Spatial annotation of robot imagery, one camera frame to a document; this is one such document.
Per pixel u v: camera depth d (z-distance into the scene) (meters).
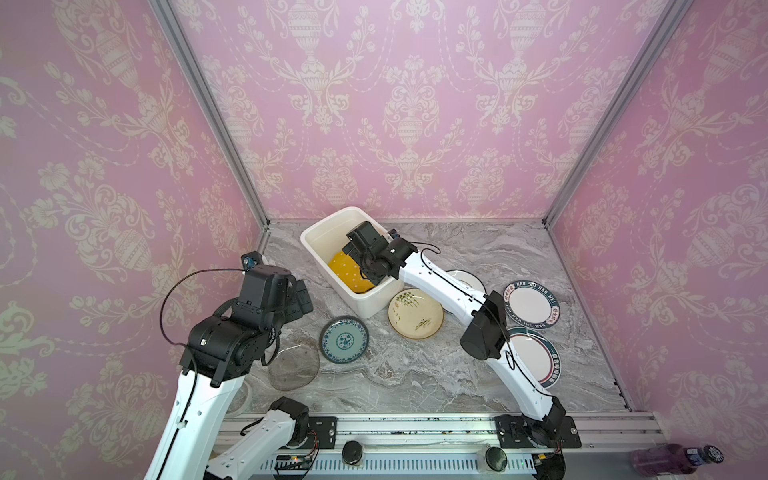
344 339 0.90
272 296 0.44
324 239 0.98
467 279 1.03
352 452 0.63
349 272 0.81
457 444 0.73
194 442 0.35
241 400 0.79
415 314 0.97
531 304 0.98
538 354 0.88
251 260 0.54
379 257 0.64
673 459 0.65
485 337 0.55
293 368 0.85
